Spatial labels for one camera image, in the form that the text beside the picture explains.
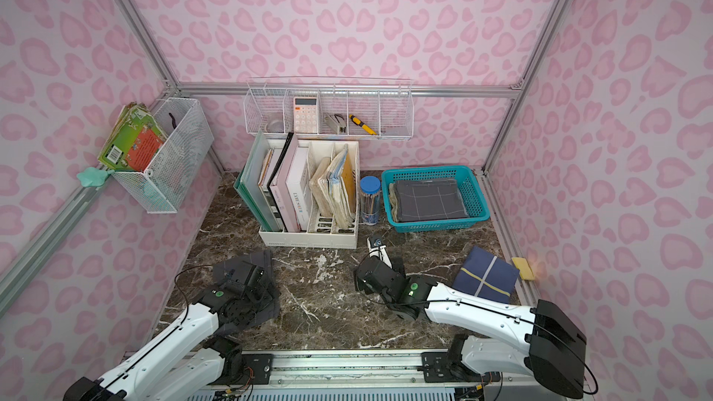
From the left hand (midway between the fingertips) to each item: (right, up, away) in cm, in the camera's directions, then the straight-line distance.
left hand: (272, 296), depth 85 cm
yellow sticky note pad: (+83, +5, +10) cm, 84 cm away
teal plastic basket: (+67, +34, +20) cm, 78 cm away
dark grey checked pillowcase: (+50, +29, +19) cm, 61 cm away
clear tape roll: (-3, +55, +12) cm, 56 cm away
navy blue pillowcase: (+67, +5, +5) cm, 67 cm away
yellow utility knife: (+26, +56, +13) cm, 63 cm away
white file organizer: (+19, +34, -1) cm, 39 cm away
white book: (+8, +34, -2) cm, 35 cm away
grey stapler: (+18, +57, +15) cm, 61 cm away
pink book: (+5, +34, -8) cm, 35 cm away
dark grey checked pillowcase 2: (-6, +9, +8) cm, 14 cm away
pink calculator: (+8, +58, +10) cm, 60 cm away
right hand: (+29, +10, -5) cm, 32 cm away
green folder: (-3, +34, -9) cm, 35 cm away
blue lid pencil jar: (+30, +29, +8) cm, 42 cm away
